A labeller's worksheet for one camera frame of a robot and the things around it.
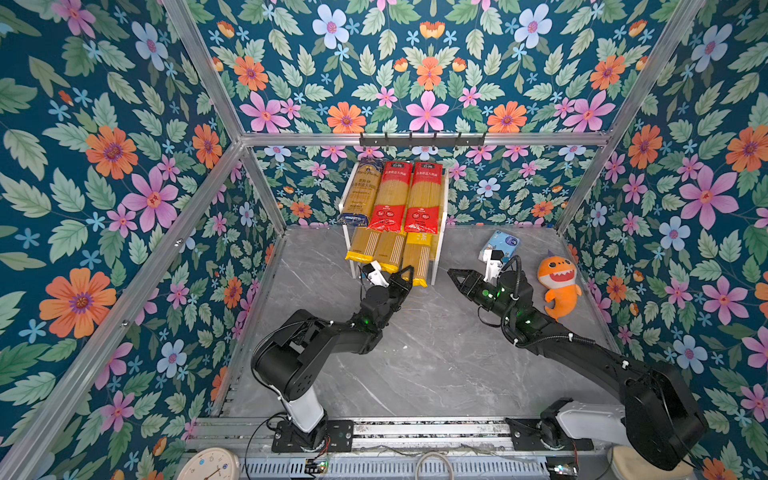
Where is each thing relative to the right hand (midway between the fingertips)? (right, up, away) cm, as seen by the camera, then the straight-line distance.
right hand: (450, 271), depth 77 cm
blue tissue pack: (+25, +8, +30) cm, 40 cm away
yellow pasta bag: (-25, +7, +13) cm, 29 cm away
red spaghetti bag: (-16, +20, +2) cm, 25 cm away
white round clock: (-56, -44, -10) cm, 72 cm away
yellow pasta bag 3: (-8, +5, +11) cm, 14 cm away
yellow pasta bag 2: (-17, +6, +12) cm, 21 cm away
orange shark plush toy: (+38, -3, +18) cm, 42 cm away
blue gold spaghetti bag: (-24, +20, +3) cm, 31 cm away
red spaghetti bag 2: (-7, +20, +3) cm, 21 cm away
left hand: (-8, +2, +5) cm, 9 cm away
